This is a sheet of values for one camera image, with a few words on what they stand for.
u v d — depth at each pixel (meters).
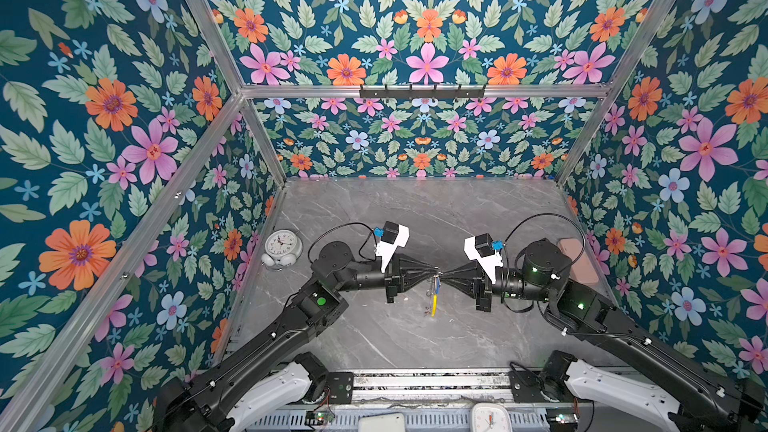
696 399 0.40
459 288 0.58
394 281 0.52
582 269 0.93
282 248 0.96
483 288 0.52
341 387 0.73
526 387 0.73
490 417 0.67
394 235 0.52
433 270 0.57
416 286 0.57
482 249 0.50
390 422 0.68
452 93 0.92
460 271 0.57
